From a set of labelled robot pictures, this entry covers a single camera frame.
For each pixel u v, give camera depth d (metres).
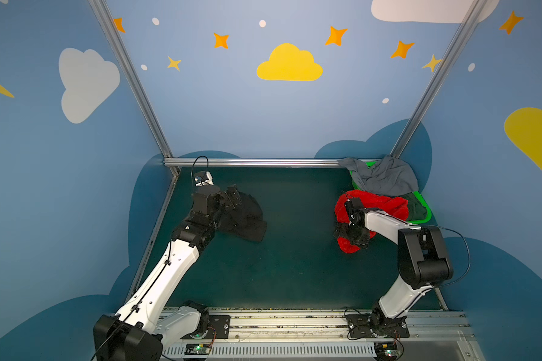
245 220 0.96
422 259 0.49
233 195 0.69
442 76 0.84
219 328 0.74
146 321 0.39
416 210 0.92
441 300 0.85
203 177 0.66
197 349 0.71
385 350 0.72
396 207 0.92
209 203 0.54
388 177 1.10
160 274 0.45
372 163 1.14
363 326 0.74
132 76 0.84
